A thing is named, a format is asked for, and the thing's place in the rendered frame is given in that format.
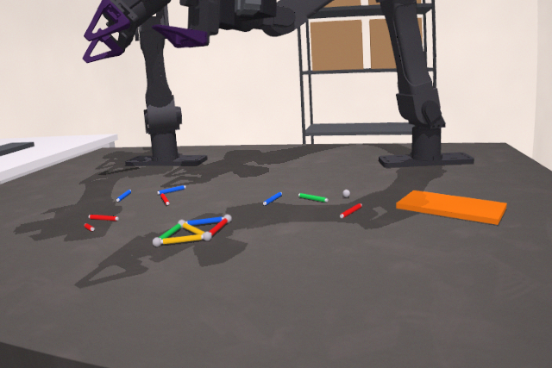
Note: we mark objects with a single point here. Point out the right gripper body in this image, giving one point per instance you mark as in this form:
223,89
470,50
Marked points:
143,12

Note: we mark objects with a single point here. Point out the orange flat bar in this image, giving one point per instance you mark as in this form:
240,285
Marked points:
453,206

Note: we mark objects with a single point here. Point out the yellow rod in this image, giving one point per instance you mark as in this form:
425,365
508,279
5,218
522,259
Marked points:
182,239
193,229

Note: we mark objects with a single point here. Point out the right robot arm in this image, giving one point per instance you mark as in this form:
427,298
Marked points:
161,115

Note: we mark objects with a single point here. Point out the green magnetic rod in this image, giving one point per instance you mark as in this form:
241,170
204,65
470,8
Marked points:
317,198
171,231

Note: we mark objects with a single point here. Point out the blue rod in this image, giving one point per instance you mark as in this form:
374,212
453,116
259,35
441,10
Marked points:
123,195
272,198
171,190
203,221

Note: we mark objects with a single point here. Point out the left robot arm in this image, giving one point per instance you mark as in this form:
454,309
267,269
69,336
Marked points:
417,100

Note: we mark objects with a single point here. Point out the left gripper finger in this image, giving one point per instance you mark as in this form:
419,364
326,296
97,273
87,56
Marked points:
197,37

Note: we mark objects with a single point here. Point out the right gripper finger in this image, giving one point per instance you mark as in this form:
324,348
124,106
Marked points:
115,50
106,6

